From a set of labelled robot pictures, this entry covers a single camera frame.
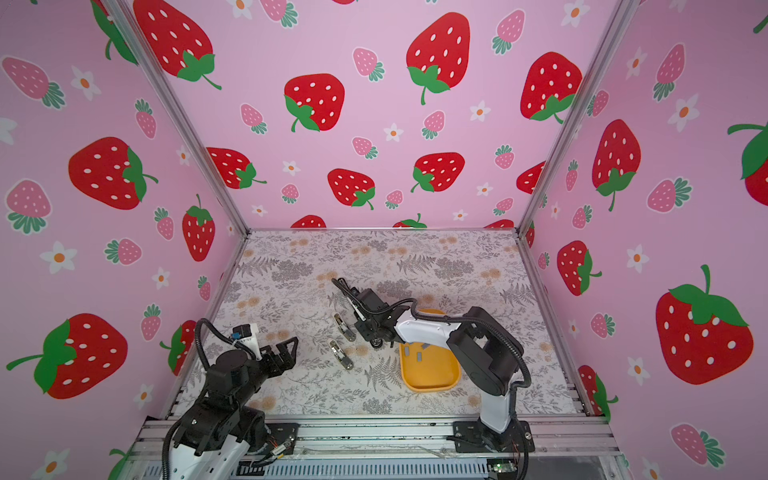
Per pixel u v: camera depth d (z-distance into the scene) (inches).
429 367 34.0
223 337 25.2
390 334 25.9
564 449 28.8
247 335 26.8
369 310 27.5
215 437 20.8
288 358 27.5
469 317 20.5
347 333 36.7
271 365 26.7
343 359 34.0
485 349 19.5
